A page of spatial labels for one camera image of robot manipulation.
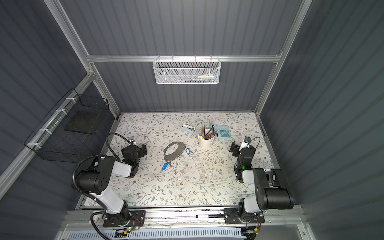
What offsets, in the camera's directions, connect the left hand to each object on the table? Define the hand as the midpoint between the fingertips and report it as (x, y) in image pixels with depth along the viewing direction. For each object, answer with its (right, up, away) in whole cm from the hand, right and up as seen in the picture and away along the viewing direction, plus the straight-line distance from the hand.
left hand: (134, 146), depth 96 cm
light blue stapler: (+34, +11, +13) cm, 38 cm away
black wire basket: (-23, +11, -23) cm, 34 cm away
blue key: (+35, -4, +3) cm, 35 cm away
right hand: (+70, +2, -6) cm, 70 cm away
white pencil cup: (+46, +1, +1) cm, 46 cm away
